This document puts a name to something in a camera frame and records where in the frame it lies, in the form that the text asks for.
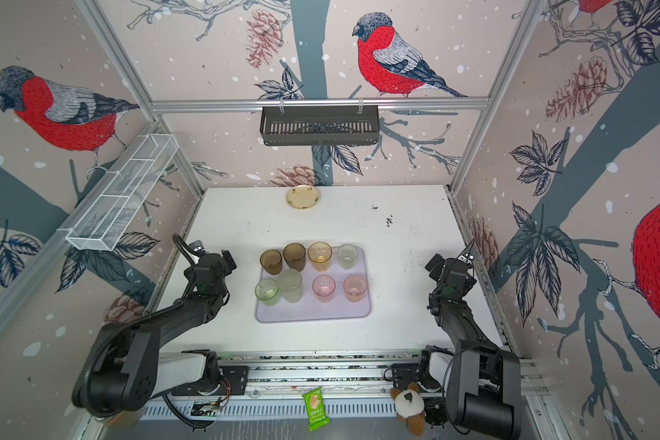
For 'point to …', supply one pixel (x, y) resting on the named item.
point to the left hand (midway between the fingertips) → (215, 251)
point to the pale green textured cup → (347, 255)
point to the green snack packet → (315, 410)
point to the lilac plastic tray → (309, 308)
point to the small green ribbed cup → (268, 291)
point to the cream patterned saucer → (302, 197)
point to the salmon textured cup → (355, 288)
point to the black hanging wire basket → (320, 126)
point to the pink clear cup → (324, 287)
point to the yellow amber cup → (319, 254)
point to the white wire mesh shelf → (105, 214)
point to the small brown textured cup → (271, 261)
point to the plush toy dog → (410, 408)
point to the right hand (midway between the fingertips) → (452, 259)
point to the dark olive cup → (294, 255)
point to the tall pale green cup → (290, 282)
